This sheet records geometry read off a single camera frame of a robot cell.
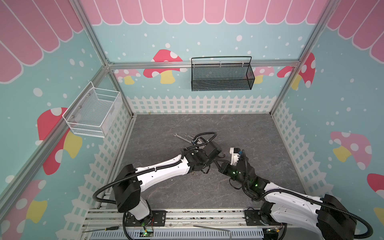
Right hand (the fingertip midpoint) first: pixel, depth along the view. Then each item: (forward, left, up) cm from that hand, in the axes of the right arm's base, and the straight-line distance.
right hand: (212, 160), depth 77 cm
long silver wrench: (+25, +19, -15) cm, 35 cm away
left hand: (+2, -2, -1) cm, 3 cm away
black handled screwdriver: (-28, +50, -14) cm, 59 cm away
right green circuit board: (-29, -28, -16) cm, 44 cm away
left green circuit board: (-30, +33, -18) cm, 49 cm away
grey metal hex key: (-28, 0, -16) cm, 32 cm away
